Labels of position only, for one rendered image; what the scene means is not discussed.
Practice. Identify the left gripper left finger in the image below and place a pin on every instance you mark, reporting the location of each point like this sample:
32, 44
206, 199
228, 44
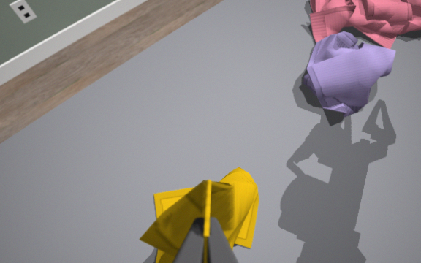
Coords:
192, 248

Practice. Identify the yellow cloth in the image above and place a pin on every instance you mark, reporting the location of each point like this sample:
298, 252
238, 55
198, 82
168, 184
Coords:
233, 201

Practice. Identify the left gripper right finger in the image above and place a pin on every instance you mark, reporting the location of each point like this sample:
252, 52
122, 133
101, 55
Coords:
219, 249

